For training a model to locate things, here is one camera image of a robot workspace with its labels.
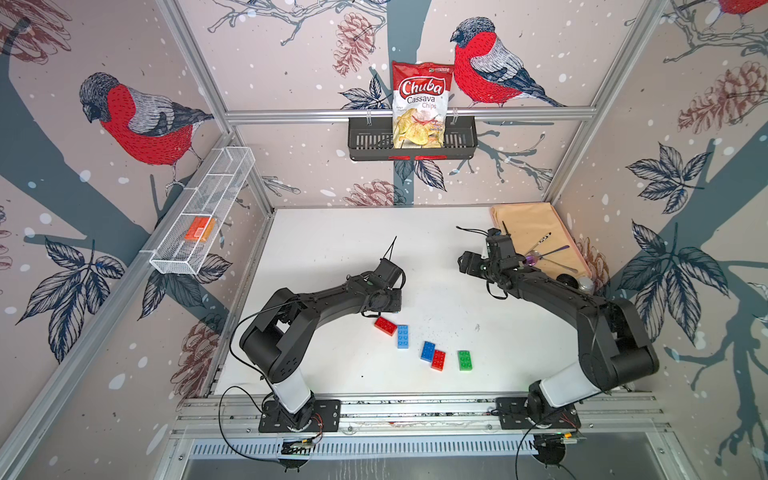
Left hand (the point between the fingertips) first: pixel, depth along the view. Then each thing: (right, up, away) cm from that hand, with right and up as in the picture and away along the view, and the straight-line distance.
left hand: (401, 297), depth 91 cm
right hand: (+21, +12, +3) cm, 25 cm away
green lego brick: (+17, -15, -10) cm, 25 cm away
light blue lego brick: (0, -10, -6) cm, 12 cm away
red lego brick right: (+10, -16, -10) cm, 21 cm away
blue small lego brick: (+7, -14, -8) cm, 17 cm away
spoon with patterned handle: (+53, +17, +19) cm, 58 cm away
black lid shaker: (+49, +6, -5) cm, 50 cm away
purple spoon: (+47, +11, +12) cm, 50 cm away
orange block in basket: (-50, +21, -20) cm, 58 cm away
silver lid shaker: (+56, +5, -4) cm, 56 cm away
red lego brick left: (-5, -8, -3) cm, 10 cm away
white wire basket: (-54, +26, -13) cm, 61 cm away
